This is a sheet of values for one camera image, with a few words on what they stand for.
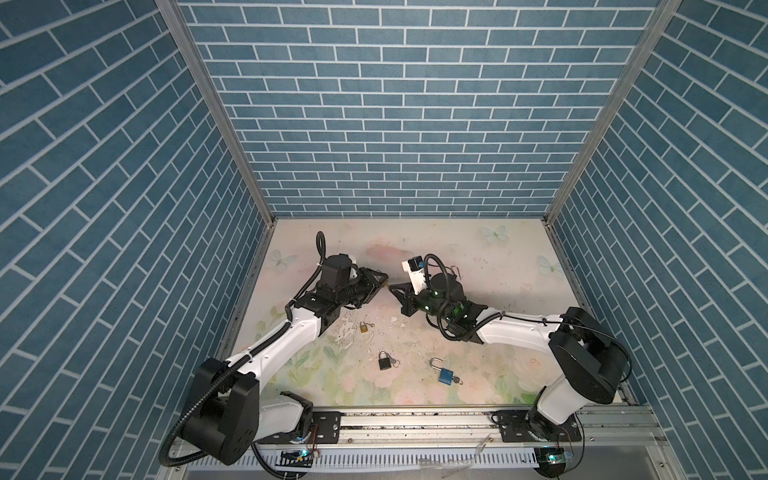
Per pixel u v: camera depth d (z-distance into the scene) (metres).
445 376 0.82
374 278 0.76
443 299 0.64
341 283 0.66
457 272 1.05
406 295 0.76
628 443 0.73
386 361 0.85
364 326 0.91
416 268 0.72
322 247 0.69
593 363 0.45
